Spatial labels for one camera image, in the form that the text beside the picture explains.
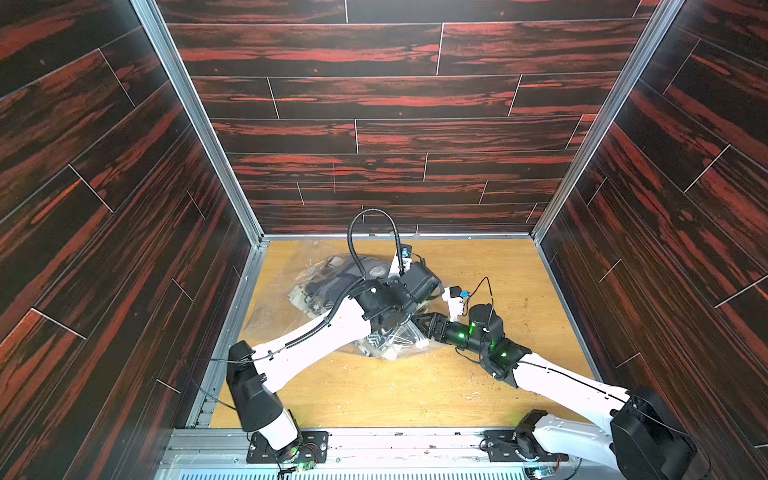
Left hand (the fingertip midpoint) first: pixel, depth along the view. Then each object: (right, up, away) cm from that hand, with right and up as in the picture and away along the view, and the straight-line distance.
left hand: (402, 286), depth 75 cm
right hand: (+5, -8, +4) cm, 10 cm away
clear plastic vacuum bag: (-35, 0, +32) cm, 47 cm away
